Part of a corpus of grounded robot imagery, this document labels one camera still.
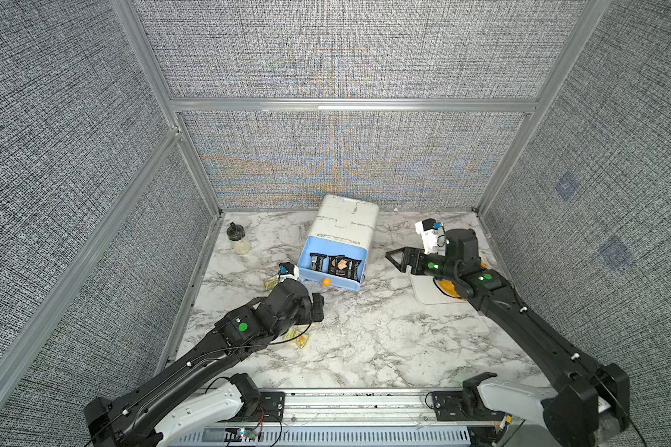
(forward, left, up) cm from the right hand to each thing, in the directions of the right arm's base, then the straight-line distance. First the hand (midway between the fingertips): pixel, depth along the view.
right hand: (396, 248), depth 76 cm
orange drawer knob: (-6, +19, -9) cm, 22 cm away
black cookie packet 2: (0, +16, -8) cm, 18 cm away
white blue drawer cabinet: (+9, +15, -4) cm, 18 cm away
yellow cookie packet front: (-17, +27, -23) cm, 39 cm away
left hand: (-13, +22, -5) cm, 26 cm away
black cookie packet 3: (0, +11, -10) cm, 15 cm away
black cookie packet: (+1, +22, -9) cm, 24 cm away
